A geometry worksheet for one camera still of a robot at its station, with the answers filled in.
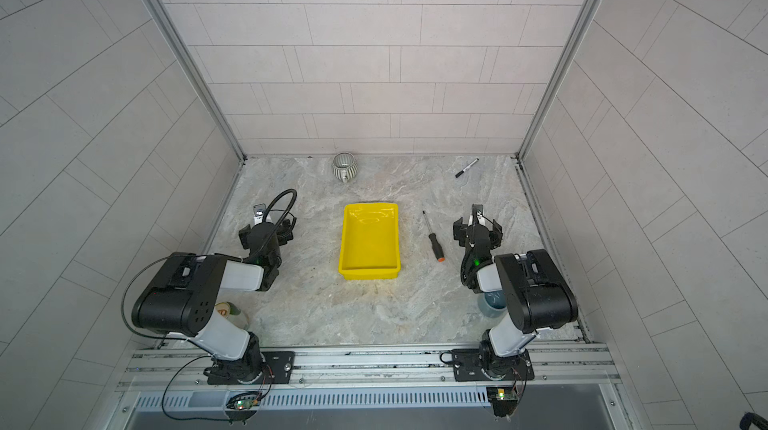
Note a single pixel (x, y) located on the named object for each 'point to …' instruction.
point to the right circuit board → (504, 400)
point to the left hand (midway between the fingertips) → (275, 214)
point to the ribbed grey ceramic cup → (344, 166)
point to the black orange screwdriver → (436, 246)
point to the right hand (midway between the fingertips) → (477, 217)
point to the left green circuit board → (244, 401)
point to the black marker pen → (461, 172)
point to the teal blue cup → (493, 304)
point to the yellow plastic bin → (369, 247)
